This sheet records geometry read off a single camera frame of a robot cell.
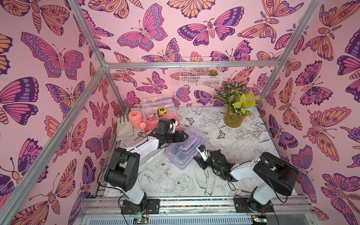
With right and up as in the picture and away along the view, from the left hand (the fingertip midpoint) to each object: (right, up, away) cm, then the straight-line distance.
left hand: (185, 136), depth 90 cm
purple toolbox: (-3, -10, -5) cm, 12 cm away
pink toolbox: (-22, +20, +20) cm, 36 cm away
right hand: (+8, -10, -2) cm, 13 cm away
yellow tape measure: (-17, +18, +16) cm, 29 cm away
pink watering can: (-35, +11, +10) cm, 38 cm away
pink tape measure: (-25, +13, +13) cm, 31 cm away
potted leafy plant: (+35, +22, +2) cm, 41 cm away
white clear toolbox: (-16, -2, -31) cm, 35 cm away
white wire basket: (+7, +45, +10) cm, 46 cm away
